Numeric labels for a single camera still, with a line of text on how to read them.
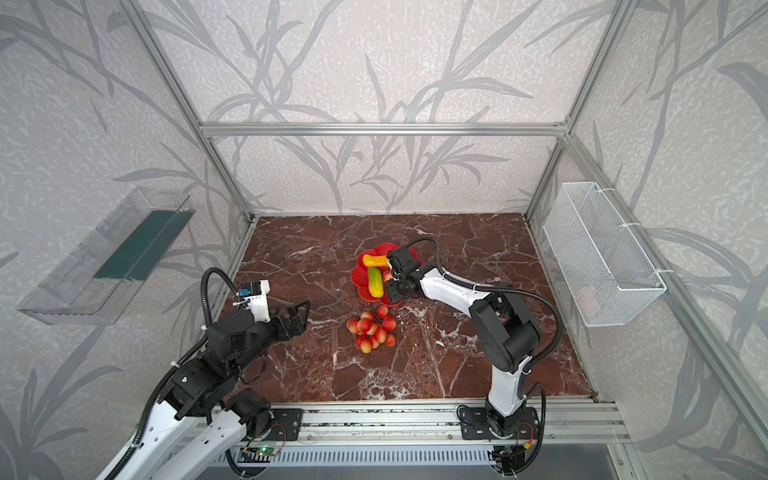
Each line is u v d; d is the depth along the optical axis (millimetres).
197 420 475
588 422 755
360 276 994
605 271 617
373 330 844
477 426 722
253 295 599
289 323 641
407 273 716
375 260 1017
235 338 504
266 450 706
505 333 481
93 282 637
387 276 976
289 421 740
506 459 708
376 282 963
